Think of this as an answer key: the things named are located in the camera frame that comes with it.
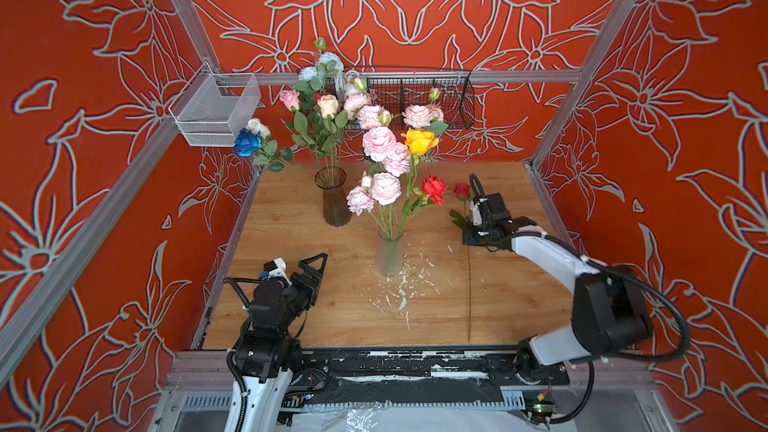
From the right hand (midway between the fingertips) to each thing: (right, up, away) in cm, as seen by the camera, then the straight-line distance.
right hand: (463, 231), depth 90 cm
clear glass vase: (-23, -4, -10) cm, 25 cm away
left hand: (-40, -6, -16) cm, 43 cm away
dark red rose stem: (-13, +13, -22) cm, 28 cm away
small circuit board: (+12, -39, -22) cm, 46 cm away
